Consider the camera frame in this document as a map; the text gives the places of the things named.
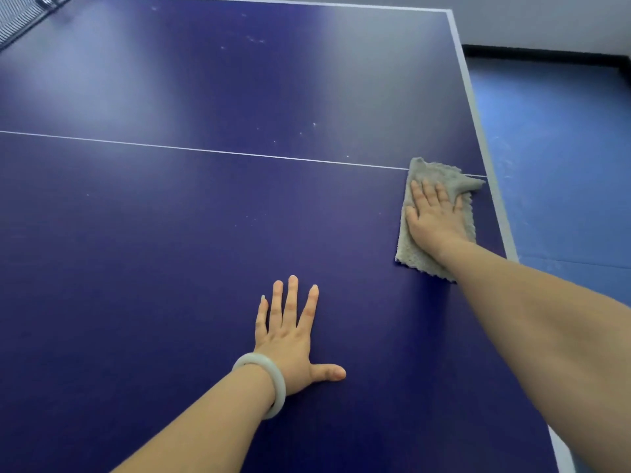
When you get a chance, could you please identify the person's right hand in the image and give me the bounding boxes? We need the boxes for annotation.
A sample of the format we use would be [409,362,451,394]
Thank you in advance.
[406,178,477,263]

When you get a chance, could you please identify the person's left hand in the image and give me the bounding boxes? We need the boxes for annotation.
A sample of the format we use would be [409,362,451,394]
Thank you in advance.
[254,275,347,397]

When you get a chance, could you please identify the grey cleaning cloth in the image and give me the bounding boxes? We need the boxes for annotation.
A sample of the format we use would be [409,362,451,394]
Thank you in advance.
[394,157,486,282]

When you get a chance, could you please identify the person's left forearm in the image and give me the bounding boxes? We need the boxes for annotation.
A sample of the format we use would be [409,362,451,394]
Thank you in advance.
[110,364,277,473]

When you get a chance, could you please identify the person's right forearm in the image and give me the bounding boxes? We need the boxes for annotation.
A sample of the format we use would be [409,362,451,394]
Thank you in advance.
[438,240,631,473]

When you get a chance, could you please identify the white jade bangle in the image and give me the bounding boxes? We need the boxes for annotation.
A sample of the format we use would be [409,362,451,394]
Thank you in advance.
[231,352,287,421]

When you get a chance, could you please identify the blue table tennis table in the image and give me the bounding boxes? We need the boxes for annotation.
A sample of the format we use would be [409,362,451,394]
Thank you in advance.
[0,0,578,473]

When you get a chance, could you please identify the blue table net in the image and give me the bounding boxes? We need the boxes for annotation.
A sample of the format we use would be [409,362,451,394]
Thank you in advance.
[0,0,75,50]

